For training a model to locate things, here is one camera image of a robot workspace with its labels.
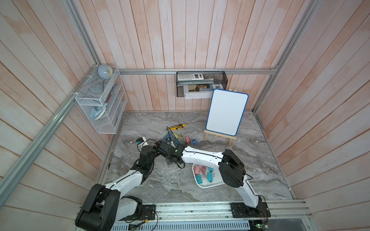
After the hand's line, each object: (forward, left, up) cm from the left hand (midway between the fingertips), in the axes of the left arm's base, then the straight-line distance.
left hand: (157, 145), depth 89 cm
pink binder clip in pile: (+8, -20, -6) cm, 23 cm away
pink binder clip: (-14, -25, -6) cm, 29 cm away
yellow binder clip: (+12, -12, -6) cm, 18 cm away
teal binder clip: (-18, -26, -8) cm, 33 cm away
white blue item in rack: (+10, +34, +19) cm, 40 cm away
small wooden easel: (+7, -49, -2) cm, 49 cm away
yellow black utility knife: (+20, -12, -7) cm, 24 cm away
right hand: (-5, -9, -5) cm, 12 cm away
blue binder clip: (+6, -25, -6) cm, 27 cm away
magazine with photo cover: (+30, -28, +20) cm, 45 cm away
